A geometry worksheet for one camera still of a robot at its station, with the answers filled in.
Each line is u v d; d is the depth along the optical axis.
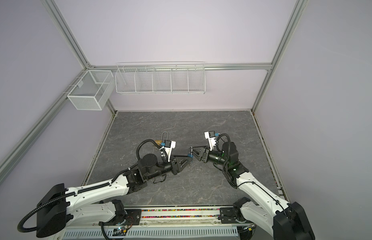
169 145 0.63
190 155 0.68
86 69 0.91
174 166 0.61
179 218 0.75
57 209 0.40
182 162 0.68
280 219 0.40
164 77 0.99
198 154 0.66
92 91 0.97
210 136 0.68
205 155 0.64
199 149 0.67
